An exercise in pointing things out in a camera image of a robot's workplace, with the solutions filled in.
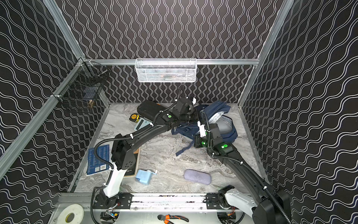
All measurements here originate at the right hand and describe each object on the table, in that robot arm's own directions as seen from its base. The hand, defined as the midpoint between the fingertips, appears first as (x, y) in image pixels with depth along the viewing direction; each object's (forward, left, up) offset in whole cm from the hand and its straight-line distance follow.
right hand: (194, 136), depth 80 cm
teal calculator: (+19, +37, -13) cm, 44 cm away
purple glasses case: (-18, -2, -15) cm, 23 cm away
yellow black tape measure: (+25, +44, -13) cm, 52 cm away
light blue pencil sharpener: (-19, +28, -13) cm, 36 cm away
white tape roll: (-34, +62, -18) cm, 73 cm away
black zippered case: (+30, +32, -9) cm, 44 cm away
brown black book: (-16, +35, -14) cm, 41 cm away
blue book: (-10, +62, -17) cm, 65 cm away
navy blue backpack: (+10, -8, +8) cm, 15 cm away
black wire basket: (+36, +76, +10) cm, 85 cm away
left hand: (+9, -7, +10) cm, 15 cm away
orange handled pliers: (-37, +14, -17) cm, 43 cm away
